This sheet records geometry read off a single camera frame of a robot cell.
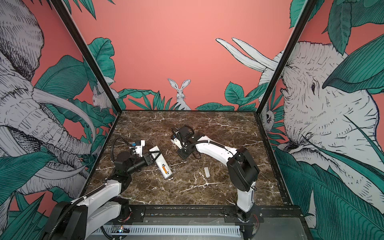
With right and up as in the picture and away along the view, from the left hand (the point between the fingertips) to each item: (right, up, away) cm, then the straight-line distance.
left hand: (160, 151), depth 79 cm
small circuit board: (-16, -36, -9) cm, 40 cm away
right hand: (+9, -2, +7) cm, 12 cm away
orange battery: (+2, -10, +1) cm, 10 cm away
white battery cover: (+26, -14, +9) cm, 31 cm away
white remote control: (0, -6, +1) cm, 6 cm away
